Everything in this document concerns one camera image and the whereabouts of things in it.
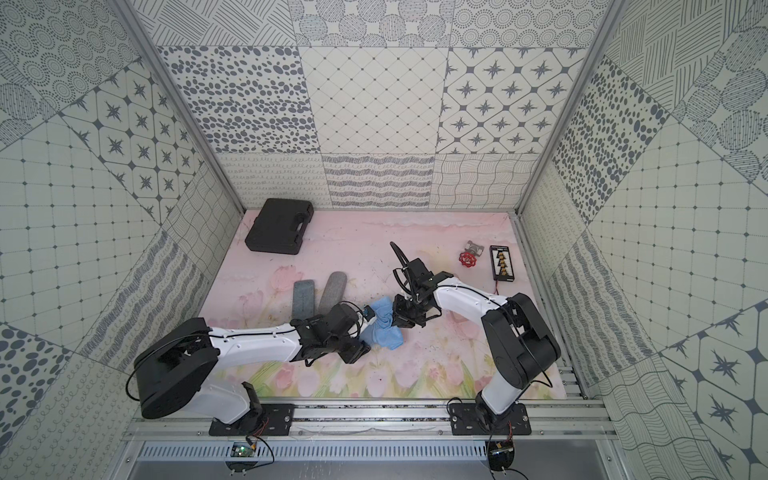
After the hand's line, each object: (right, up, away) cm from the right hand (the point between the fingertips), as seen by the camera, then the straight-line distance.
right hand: (395, 324), depth 86 cm
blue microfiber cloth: (-4, -1, -2) cm, 5 cm away
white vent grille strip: (-18, -26, -16) cm, 35 cm away
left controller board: (-38, -26, -14) cm, 48 cm away
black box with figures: (+38, +17, +18) cm, 45 cm away
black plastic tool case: (-43, +30, +24) cm, 58 cm away
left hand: (-7, -6, -2) cm, 10 cm away
